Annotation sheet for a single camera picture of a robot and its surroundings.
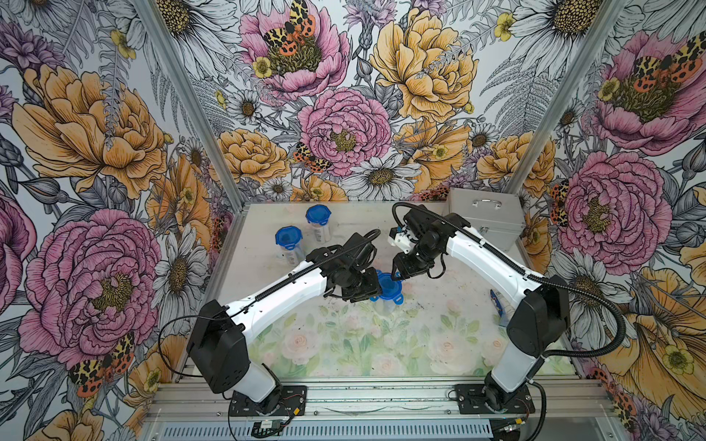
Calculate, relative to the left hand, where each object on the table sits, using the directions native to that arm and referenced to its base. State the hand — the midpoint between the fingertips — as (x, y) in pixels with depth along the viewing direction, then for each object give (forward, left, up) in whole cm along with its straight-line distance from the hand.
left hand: (374, 300), depth 77 cm
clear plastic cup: (+32, +18, -9) cm, 38 cm away
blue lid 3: (+4, -5, -2) cm, 7 cm away
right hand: (+5, -8, +1) cm, 10 cm away
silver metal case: (+31, -46, -1) cm, 55 cm away
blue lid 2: (+26, +28, -4) cm, 39 cm away
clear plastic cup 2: (+3, -4, -11) cm, 12 cm away
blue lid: (+34, +18, -1) cm, 39 cm away
